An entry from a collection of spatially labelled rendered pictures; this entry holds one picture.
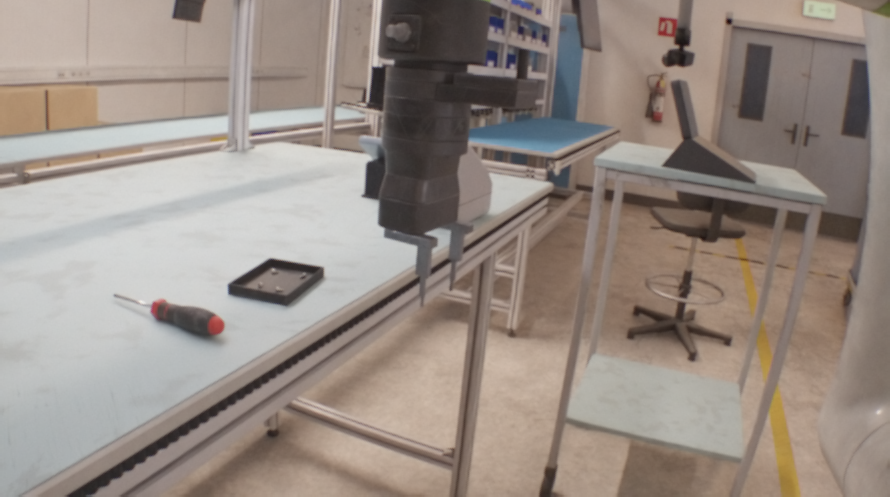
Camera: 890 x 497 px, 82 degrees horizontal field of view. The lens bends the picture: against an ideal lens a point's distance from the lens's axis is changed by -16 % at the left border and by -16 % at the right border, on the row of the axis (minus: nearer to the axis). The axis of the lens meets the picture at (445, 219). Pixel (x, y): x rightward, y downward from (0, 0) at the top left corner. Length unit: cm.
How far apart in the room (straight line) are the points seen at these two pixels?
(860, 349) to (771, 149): 621
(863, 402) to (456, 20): 49
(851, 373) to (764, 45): 623
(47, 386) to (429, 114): 40
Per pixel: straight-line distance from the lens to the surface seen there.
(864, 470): 58
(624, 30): 673
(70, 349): 64
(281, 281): 77
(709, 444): 189
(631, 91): 669
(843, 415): 64
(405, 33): 48
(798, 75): 681
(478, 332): 160
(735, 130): 674
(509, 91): 46
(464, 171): 103
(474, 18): 49
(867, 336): 61
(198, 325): 62
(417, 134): 49
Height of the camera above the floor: 128
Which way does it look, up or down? 14 degrees down
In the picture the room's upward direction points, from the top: 5 degrees clockwise
